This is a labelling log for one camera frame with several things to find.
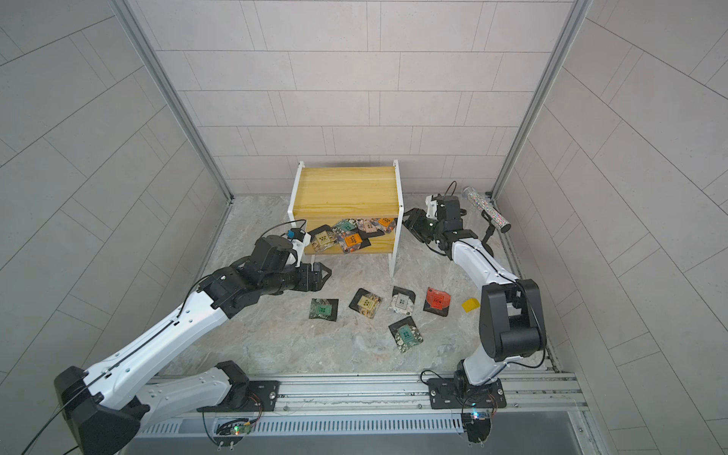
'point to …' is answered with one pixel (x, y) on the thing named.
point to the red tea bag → (437, 301)
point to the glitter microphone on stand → (493, 217)
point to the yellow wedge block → (470, 304)
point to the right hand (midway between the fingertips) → (401, 218)
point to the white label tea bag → (402, 301)
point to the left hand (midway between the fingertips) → (327, 271)
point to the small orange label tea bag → (388, 224)
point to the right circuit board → (478, 426)
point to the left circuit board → (235, 427)
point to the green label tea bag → (323, 308)
